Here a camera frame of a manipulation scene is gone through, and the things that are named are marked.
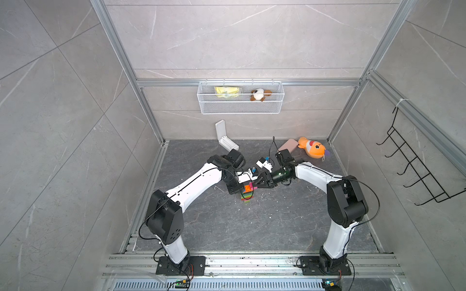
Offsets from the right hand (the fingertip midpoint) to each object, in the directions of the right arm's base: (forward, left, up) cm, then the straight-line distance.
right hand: (257, 185), depth 85 cm
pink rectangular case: (+36, -26, -10) cm, 45 cm away
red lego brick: (-2, +5, -10) cm, 12 cm away
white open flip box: (+37, +18, -7) cm, 42 cm away
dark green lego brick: (-3, +5, -3) cm, 6 cm away
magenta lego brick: (-2, +1, +2) cm, 4 cm away
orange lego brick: (-2, +5, 0) cm, 5 cm away
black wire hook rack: (-14, -58, +20) cm, 63 cm away
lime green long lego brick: (-3, +5, -6) cm, 8 cm away
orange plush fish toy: (+25, -36, -4) cm, 44 cm away
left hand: (0, +8, +2) cm, 8 cm away
